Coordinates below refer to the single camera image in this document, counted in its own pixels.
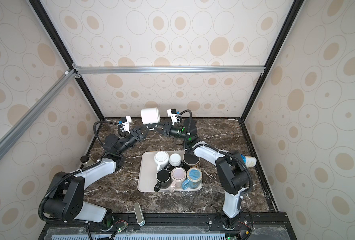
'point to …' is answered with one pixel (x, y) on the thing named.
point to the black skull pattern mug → (191, 160)
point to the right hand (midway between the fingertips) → (152, 129)
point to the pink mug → (178, 175)
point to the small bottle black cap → (84, 159)
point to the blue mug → (194, 176)
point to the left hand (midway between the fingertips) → (153, 126)
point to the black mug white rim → (163, 176)
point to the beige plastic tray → (147, 170)
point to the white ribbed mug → (161, 158)
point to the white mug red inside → (150, 116)
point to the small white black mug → (175, 160)
